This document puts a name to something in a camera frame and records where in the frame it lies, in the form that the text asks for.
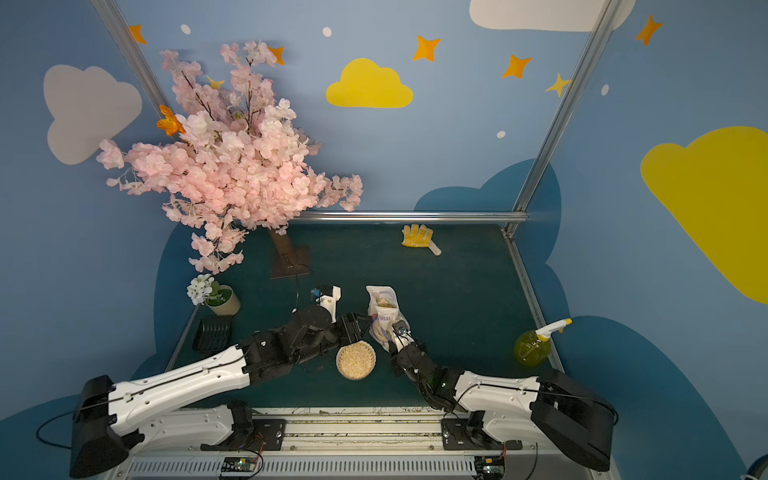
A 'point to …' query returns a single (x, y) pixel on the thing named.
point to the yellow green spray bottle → (532, 348)
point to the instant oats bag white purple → (384, 311)
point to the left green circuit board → (239, 464)
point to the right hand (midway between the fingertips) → (398, 337)
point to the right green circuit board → (491, 467)
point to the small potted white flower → (220, 298)
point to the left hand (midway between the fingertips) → (370, 318)
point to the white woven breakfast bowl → (356, 361)
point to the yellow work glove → (416, 236)
